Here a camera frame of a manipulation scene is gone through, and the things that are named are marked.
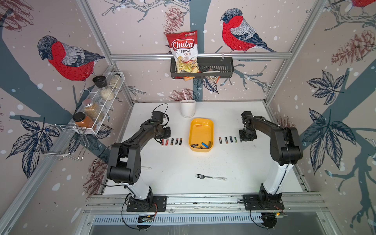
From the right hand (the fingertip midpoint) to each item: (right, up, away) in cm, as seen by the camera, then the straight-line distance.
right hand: (244, 137), depth 99 cm
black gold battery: (-44, -2, -1) cm, 44 cm away
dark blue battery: (-10, -1, -1) cm, 10 cm away
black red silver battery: (-47, -2, -1) cm, 47 cm away
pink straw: (-42, +31, +9) cm, 52 cm away
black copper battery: (-17, -2, -1) cm, 17 cm away
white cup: (-39, +20, +5) cm, 44 cm away
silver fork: (-32, -19, -17) cm, 41 cm away
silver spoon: (-64, -15, -14) cm, 67 cm away
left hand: (-51, +5, -6) cm, 51 cm away
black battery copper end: (-13, -2, -1) cm, 13 cm away
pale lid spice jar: (-83, +36, -13) cm, 91 cm away
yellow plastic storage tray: (-30, +5, +2) cm, 30 cm away
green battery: (-6, -2, -1) cm, 7 cm away
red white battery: (-54, -3, -1) cm, 54 cm away
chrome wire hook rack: (-87, +6, -42) cm, 97 cm away
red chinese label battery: (-57, -3, -1) cm, 57 cm away
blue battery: (-27, -5, -4) cm, 28 cm away
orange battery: (-31, +8, +5) cm, 33 cm away
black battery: (-50, -2, -1) cm, 50 cm away
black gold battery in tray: (-35, -4, -4) cm, 35 cm away
